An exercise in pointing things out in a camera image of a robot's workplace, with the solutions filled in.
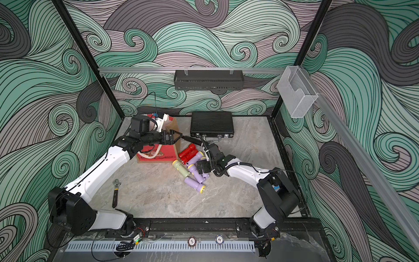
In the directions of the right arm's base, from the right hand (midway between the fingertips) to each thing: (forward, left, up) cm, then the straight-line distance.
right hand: (203, 166), depth 88 cm
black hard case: (+37, -6, -6) cm, 38 cm away
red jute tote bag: (+6, +21, +4) cm, 22 cm away
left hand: (+7, +12, +21) cm, 25 cm away
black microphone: (+20, +5, -4) cm, 21 cm away
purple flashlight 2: (-4, -1, -3) cm, 5 cm away
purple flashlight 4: (-11, +2, -3) cm, 11 cm away
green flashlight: (0, +13, -3) cm, 13 cm away
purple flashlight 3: (-1, +6, -2) cm, 6 cm away
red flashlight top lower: (+8, +11, -2) cm, 14 cm away
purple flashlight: (+7, +5, -3) cm, 9 cm away
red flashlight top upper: (+15, +8, -3) cm, 17 cm away
